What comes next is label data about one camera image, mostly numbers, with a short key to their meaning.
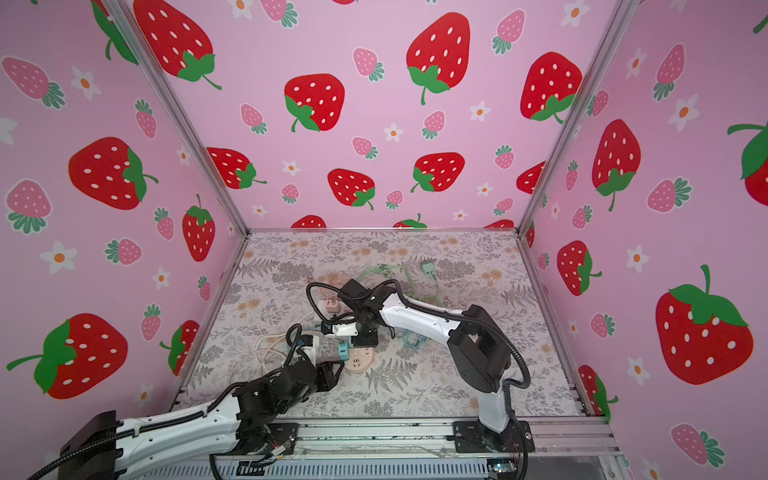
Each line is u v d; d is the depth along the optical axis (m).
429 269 1.08
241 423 0.56
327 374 0.70
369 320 0.61
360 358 0.85
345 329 0.75
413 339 0.92
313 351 0.74
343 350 0.82
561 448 0.73
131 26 0.70
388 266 1.11
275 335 0.92
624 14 0.69
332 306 0.91
